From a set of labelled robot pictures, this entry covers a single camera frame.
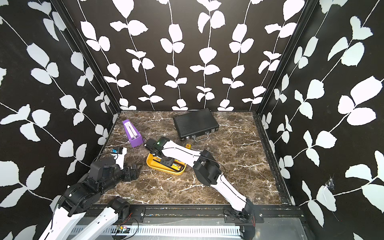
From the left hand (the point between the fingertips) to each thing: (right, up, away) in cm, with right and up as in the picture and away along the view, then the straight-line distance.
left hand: (136, 162), depth 69 cm
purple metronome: (-13, +11, +26) cm, 31 cm away
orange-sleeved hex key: (+19, -6, +21) cm, 29 cm away
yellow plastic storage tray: (+5, -8, +22) cm, 23 cm away
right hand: (+13, -2, +21) cm, 25 cm away
